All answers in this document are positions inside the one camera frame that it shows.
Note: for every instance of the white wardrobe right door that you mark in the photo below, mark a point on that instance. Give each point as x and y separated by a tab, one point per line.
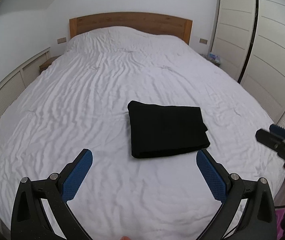
264	77

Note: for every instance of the white wardrobe left door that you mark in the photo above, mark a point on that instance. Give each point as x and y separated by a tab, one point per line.
233	34

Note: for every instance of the left wooden nightstand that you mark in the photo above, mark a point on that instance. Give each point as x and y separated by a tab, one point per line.
47	63

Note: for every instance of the wall switch plate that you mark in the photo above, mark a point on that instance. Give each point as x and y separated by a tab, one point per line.
61	40
204	41

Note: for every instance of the wooden headboard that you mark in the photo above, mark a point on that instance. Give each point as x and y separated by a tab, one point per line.
152	23

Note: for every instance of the right nightstand with items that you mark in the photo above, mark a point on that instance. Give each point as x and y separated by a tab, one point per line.
213	58

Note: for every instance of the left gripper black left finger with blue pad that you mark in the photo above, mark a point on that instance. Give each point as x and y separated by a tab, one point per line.
29	219

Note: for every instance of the white bed duvet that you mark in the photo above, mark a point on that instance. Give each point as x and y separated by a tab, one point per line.
81	101

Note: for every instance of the white wardrobe door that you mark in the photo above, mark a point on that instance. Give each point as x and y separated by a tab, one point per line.
264	77
233	34

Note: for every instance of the left wall switch plate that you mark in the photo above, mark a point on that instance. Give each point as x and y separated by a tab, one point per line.
61	40

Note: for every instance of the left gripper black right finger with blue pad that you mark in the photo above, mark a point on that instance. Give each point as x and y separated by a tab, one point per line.
247	208

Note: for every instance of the right wall switch plate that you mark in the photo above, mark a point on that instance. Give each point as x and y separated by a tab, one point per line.
204	41

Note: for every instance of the black pants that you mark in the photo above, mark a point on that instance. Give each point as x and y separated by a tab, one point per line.
162	131

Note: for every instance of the white louvered low cabinet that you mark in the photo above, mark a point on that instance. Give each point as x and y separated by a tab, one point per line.
19	79

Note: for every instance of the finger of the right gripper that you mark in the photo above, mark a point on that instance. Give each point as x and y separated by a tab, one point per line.
270	140
277	130

